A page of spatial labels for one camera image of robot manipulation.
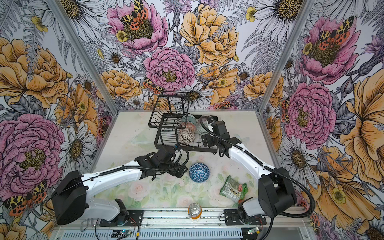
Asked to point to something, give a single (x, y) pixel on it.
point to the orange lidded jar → (194, 211)
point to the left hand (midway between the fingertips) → (178, 169)
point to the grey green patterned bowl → (200, 128)
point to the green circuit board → (120, 233)
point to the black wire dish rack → (176, 126)
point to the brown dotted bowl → (186, 135)
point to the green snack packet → (232, 189)
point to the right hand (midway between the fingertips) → (211, 138)
